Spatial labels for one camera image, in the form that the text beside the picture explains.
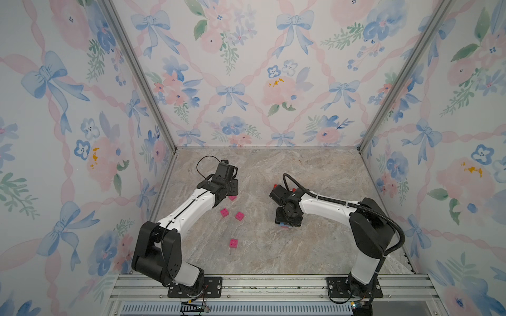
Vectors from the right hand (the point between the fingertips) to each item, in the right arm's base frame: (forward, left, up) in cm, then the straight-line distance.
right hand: (283, 221), depth 89 cm
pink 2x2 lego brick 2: (+4, +27, 0) cm, 28 cm away
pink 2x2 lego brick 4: (-10, +22, 0) cm, 24 cm away
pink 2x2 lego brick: (+12, +25, 0) cm, 28 cm away
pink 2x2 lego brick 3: (+3, +20, 0) cm, 20 cm away
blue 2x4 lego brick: (-4, +1, +6) cm, 8 cm away
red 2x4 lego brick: (+20, +3, -1) cm, 21 cm away
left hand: (+12, +24, +12) cm, 29 cm away
